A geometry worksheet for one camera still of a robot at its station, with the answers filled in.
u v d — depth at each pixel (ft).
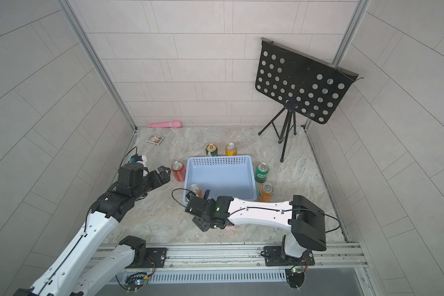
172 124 3.79
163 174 2.18
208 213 1.78
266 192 2.59
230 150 3.08
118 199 1.65
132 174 1.79
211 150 3.08
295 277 2.29
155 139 3.56
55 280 1.23
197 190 2.60
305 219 1.46
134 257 2.00
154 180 2.13
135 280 2.23
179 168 2.90
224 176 3.13
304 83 2.39
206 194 2.08
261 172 2.84
